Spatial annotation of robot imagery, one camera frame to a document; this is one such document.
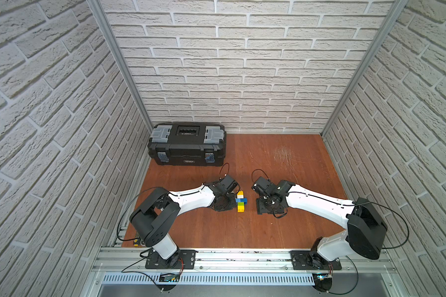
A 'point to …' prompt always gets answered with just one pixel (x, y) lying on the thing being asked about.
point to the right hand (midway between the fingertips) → (266, 209)
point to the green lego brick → (240, 203)
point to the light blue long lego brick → (241, 200)
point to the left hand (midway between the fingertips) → (235, 204)
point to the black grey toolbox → (188, 143)
